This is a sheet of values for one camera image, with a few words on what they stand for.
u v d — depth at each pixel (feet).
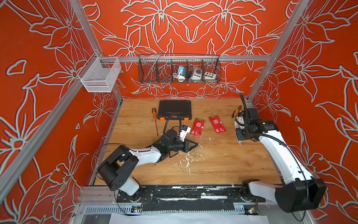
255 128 1.75
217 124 3.43
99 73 3.03
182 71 2.74
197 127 3.33
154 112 3.52
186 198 2.39
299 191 1.23
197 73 2.96
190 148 2.48
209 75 3.09
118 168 1.46
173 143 2.21
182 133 2.45
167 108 3.63
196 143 2.55
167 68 3.30
